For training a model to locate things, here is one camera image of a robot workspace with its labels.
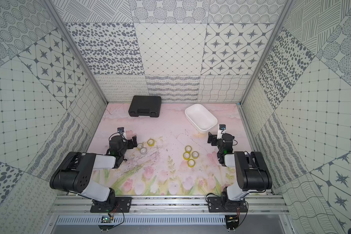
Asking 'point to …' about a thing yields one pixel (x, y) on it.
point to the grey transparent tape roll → (140, 146)
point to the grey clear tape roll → (143, 150)
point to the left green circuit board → (106, 219)
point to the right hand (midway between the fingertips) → (216, 133)
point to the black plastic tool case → (145, 105)
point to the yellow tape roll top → (188, 148)
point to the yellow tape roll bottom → (191, 163)
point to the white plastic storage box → (201, 118)
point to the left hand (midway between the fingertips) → (127, 135)
